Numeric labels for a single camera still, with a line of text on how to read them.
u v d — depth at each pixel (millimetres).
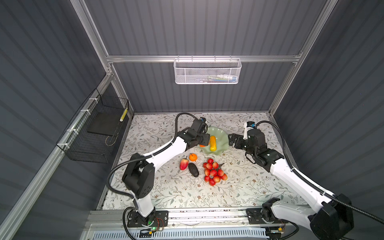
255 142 588
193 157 922
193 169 865
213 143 985
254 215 735
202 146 797
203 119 774
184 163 888
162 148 526
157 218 723
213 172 824
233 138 724
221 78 922
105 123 754
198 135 680
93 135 723
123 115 818
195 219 744
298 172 482
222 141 1014
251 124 698
